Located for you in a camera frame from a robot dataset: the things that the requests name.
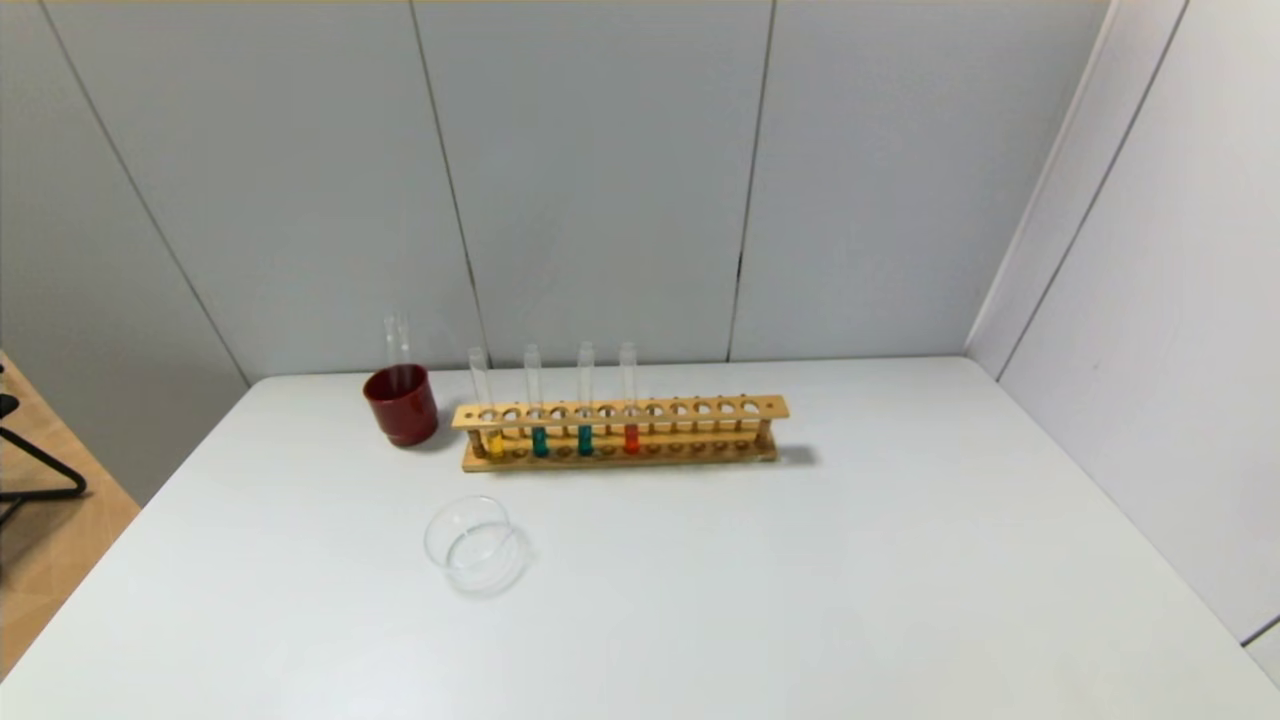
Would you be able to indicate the test tube with teal liquid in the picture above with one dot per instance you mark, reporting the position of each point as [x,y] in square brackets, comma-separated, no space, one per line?
[540,442]

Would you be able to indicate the test tube with yellow liquid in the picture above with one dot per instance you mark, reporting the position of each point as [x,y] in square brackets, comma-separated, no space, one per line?
[495,443]

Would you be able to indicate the test tube with red liquid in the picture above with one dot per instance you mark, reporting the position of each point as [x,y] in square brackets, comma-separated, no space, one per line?
[631,438]

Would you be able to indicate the test tube with blue liquid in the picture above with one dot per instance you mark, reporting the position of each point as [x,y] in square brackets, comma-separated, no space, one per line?
[585,440]

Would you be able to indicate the wooden test tube rack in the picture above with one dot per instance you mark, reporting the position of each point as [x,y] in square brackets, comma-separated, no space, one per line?
[640,463]

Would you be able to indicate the empty glass test tube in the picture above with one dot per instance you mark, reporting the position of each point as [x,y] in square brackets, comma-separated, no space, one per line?
[397,345]

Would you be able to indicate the dark red cup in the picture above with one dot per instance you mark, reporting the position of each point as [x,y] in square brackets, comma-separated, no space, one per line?
[405,415]

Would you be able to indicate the clear glass beaker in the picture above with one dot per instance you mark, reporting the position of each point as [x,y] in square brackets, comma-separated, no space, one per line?
[480,570]

